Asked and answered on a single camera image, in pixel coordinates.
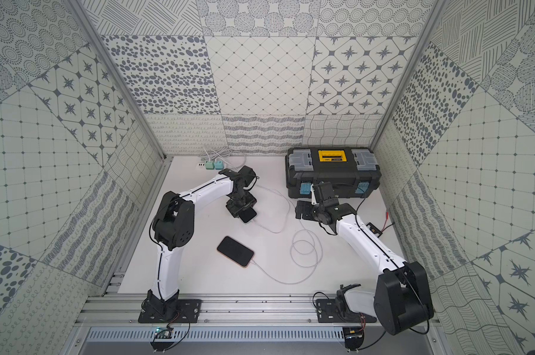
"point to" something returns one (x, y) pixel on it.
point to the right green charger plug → (219, 165)
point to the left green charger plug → (209, 165)
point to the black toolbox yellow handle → (353, 171)
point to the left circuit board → (162, 333)
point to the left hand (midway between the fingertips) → (246, 205)
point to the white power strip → (201, 166)
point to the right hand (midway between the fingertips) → (307, 212)
